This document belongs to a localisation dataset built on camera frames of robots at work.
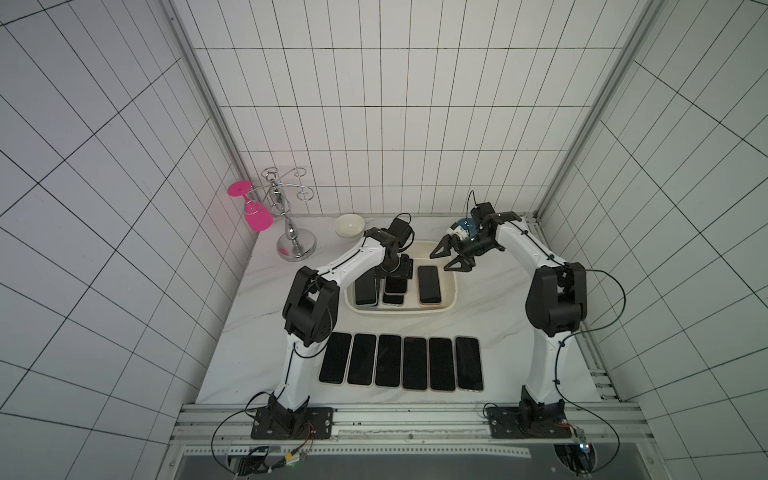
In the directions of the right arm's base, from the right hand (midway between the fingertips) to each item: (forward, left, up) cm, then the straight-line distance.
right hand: (429, 261), depth 89 cm
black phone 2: (-27, -4, -11) cm, 29 cm away
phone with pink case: (-27, +4, -13) cm, 30 cm away
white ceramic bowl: (+22, +29, -11) cm, 38 cm away
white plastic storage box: (-8, +5, -14) cm, 17 cm away
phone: (-4, -1, -10) cm, 11 cm away
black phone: (-28, +26, -12) cm, 40 cm away
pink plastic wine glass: (+15, +60, 0) cm, 61 cm away
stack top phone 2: (-5, +10, -7) cm, 13 cm away
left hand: (-3, +10, -6) cm, 12 cm away
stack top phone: (-5, +20, -10) cm, 22 cm away
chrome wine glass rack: (+13, +48, -11) cm, 51 cm away
